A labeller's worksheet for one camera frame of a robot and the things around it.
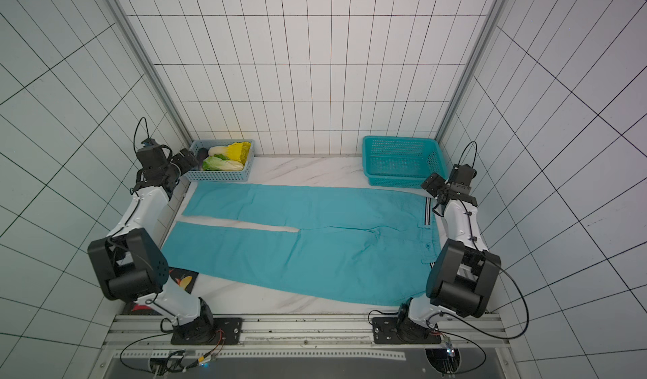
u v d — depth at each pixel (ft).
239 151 3.59
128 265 1.52
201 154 3.82
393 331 2.38
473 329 1.45
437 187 2.59
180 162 2.59
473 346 2.07
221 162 3.52
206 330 2.22
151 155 2.15
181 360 2.25
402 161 3.86
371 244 2.94
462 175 2.20
